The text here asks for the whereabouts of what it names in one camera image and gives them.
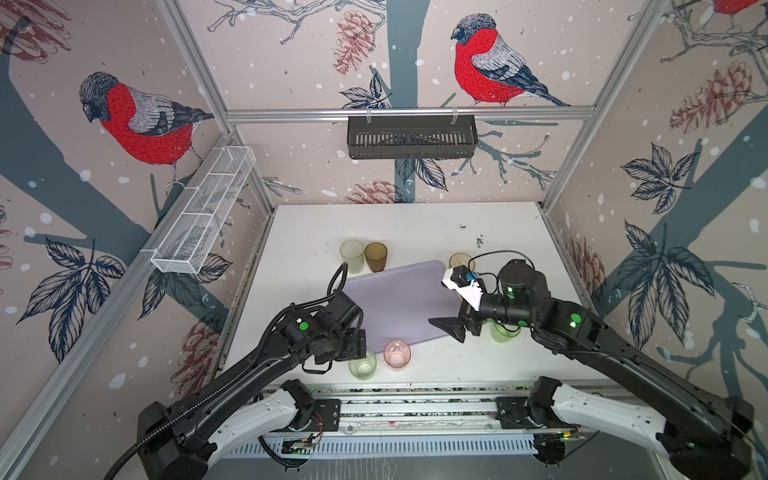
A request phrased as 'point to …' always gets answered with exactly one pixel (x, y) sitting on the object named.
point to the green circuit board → (296, 447)
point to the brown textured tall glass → (376, 255)
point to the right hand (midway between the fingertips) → (433, 303)
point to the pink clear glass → (397, 355)
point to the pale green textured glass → (363, 368)
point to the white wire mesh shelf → (185, 241)
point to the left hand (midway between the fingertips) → (355, 353)
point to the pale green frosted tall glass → (352, 251)
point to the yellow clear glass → (461, 258)
